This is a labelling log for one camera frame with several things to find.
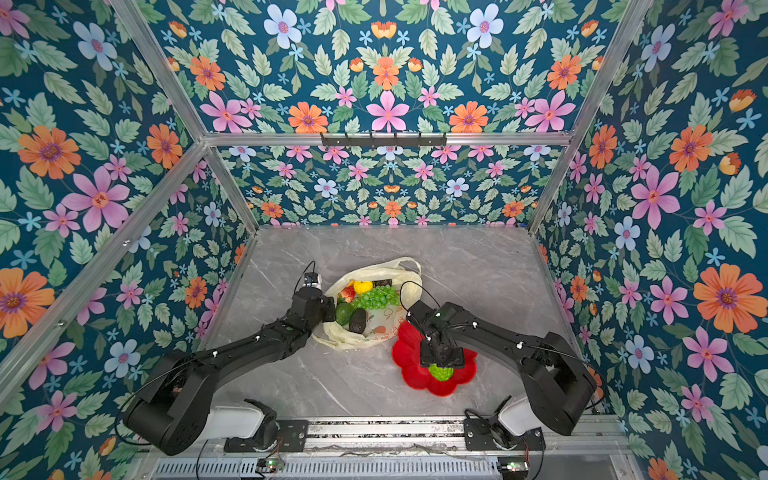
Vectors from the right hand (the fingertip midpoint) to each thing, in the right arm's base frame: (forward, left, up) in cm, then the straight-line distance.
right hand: (438, 360), depth 82 cm
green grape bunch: (+19, +18, +2) cm, 26 cm away
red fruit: (+22, +29, 0) cm, 36 cm away
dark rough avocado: (+12, +25, 0) cm, 27 cm away
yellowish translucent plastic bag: (+25, +10, +6) cm, 28 cm away
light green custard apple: (-4, 0, +2) cm, 4 cm away
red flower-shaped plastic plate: (+4, +9, -5) cm, 11 cm away
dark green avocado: (+13, +29, +2) cm, 32 cm away
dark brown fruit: (+25, +19, +1) cm, 31 cm away
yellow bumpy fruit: (+23, +25, +2) cm, 33 cm away
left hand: (+17, +32, +5) cm, 37 cm away
